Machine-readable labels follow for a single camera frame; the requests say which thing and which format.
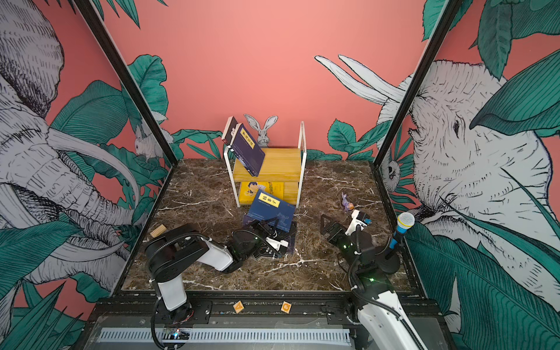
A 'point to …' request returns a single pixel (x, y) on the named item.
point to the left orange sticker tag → (238, 307)
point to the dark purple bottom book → (291, 247)
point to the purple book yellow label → (249, 152)
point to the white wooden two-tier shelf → (278, 165)
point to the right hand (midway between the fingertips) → (326, 217)
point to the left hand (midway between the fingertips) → (274, 210)
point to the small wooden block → (157, 232)
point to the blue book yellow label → (267, 208)
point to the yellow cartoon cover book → (249, 190)
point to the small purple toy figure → (347, 205)
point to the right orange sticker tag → (286, 307)
